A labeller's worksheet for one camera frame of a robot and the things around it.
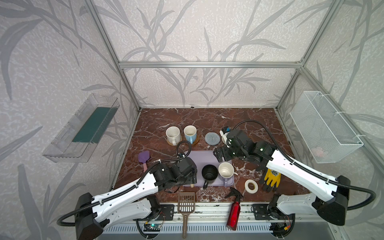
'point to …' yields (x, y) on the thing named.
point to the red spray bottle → (234, 216)
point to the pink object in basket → (318, 151)
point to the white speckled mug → (173, 133)
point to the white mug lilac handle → (226, 170)
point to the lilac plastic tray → (201, 158)
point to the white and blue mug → (190, 133)
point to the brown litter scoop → (186, 205)
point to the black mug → (209, 173)
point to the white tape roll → (247, 189)
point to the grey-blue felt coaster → (212, 138)
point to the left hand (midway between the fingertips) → (193, 174)
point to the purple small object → (143, 156)
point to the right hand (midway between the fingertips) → (220, 145)
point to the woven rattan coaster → (180, 141)
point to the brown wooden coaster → (195, 143)
